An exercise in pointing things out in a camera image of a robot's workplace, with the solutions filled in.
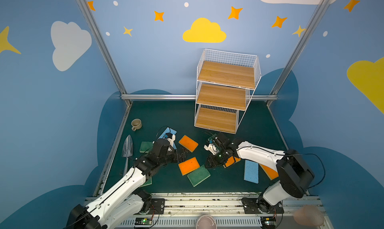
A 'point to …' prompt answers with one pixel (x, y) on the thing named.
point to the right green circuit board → (268, 222)
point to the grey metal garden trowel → (127, 151)
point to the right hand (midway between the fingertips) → (210, 164)
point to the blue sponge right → (251, 172)
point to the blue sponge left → (168, 130)
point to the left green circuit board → (143, 221)
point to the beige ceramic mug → (136, 124)
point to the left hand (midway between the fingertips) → (182, 150)
